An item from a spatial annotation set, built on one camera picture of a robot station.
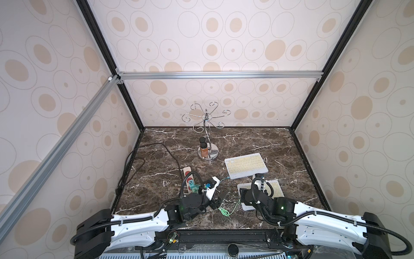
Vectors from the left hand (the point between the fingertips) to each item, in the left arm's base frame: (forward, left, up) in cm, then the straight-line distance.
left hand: (227, 188), depth 71 cm
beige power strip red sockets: (+18, +21, -17) cm, 33 cm away
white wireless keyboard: (+23, -14, -19) cm, 33 cm away
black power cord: (+25, +49, -17) cm, 57 cm away
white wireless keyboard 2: (+9, -29, -19) cm, 36 cm away
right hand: (+3, -12, -9) cm, 16 cm away
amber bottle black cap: (+30, +12, -9) cm, 34 cm away
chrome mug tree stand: (+31, +10, +12) cm, 35 cm away
